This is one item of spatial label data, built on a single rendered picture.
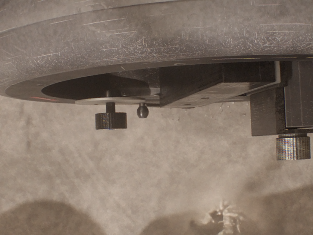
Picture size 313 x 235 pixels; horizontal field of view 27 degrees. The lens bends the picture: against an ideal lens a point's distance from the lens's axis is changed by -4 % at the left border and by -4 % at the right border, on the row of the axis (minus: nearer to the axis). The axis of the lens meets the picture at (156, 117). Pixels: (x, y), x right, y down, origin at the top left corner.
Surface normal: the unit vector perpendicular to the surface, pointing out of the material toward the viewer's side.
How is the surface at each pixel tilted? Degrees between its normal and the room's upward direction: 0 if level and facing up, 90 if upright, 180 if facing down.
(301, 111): 4
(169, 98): 86
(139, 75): 13
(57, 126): 0
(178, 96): 86
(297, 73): 4
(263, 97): 86
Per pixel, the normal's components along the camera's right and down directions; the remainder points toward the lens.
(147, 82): 0.55, -0.07
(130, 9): -0.32, 0.21
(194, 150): 0.11, -0.05
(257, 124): -0.99, 0.03
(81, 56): -0.22, 0.85
